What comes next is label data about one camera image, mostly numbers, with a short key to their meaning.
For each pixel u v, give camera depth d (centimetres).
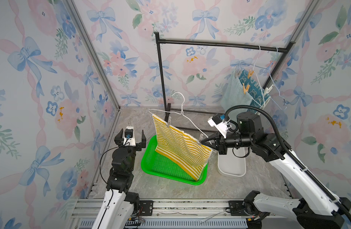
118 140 62
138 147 65
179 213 73
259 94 81
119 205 50
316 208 39
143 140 66
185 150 74
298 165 40
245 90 76
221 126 52
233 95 88
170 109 120
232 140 51
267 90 74
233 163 88
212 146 57
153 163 89
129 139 57
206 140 57
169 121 67
